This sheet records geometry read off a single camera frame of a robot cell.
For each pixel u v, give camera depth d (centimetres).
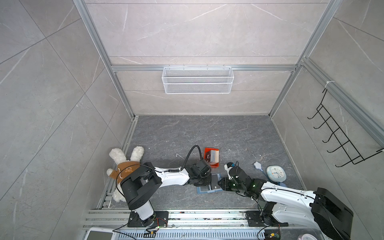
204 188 82
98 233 66
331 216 41
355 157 58
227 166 79
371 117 54
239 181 64
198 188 82
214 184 84
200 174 70
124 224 61
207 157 94
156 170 49
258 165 91
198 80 101
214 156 93
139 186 46
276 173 86
